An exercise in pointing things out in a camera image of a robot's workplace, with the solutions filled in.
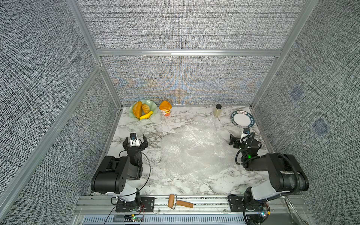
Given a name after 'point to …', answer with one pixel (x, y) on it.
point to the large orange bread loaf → (138, 109)
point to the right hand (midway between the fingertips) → (238, 131)
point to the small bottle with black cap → (218, 110)
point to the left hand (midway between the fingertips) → (137, 134)
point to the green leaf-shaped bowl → (152, 105)
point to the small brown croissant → (146, 108)
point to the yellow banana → (146, 116)
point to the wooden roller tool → (172, 201)
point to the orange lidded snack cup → (165, 107)
